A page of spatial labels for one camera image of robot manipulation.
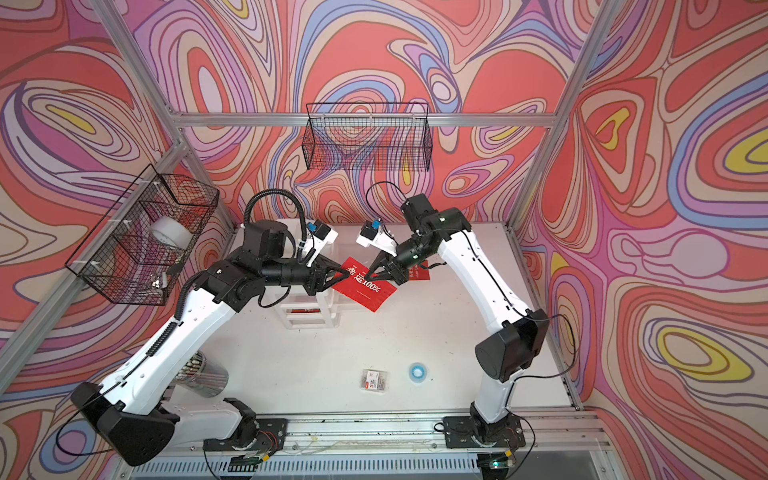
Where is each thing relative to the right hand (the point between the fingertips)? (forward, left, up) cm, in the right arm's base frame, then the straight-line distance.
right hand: (372, 283), depth 69 cm
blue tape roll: (-12, -11, -28) cm, 33 cm away
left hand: (0, +5, +4) cm, 7 cm away
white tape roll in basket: (+14, +51, +5) cm, 53 cm away
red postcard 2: (+8, +22, -25) cm, 34 cm away
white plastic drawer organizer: (+3, +13, -14) cm, 19 cm away
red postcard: (-1, +1, -2) cm, 3 cm away
